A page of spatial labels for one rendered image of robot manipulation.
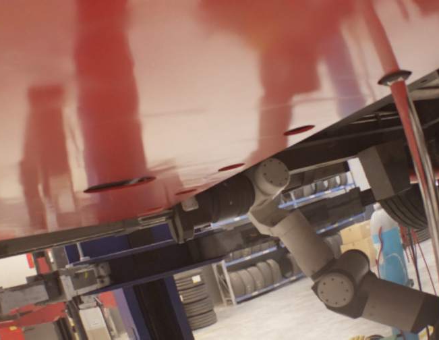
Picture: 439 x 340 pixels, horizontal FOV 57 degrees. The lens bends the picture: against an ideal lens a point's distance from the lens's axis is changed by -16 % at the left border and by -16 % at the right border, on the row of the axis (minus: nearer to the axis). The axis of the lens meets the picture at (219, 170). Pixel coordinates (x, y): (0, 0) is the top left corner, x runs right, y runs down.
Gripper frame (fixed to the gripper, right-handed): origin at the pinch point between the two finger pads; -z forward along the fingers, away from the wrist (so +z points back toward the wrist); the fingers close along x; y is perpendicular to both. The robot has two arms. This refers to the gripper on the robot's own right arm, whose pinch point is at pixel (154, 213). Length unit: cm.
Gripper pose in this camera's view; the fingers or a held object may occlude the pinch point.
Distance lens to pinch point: 83.2
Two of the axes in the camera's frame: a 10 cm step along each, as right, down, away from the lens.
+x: 2.8, 9.5, -1.3
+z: 8.5, -1.8, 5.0
